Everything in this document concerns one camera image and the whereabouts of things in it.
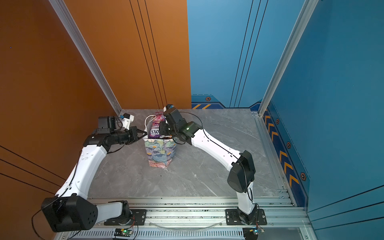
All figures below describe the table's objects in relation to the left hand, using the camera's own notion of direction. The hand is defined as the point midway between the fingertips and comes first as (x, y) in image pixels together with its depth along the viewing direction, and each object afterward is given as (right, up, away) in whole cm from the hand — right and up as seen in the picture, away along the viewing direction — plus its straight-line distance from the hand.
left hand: (146, 132), depth 77 cm
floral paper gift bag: (+6, -11, +2) cm, 13 cm away
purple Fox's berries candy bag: (+4, -1, +2) cm, 4 cm away
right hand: (+6, +3, 0) cm, 7 cm away
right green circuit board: (+55, -46, -8) cm, 72 cm away
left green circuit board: (-9, -48, -6) cm, 49 cm away
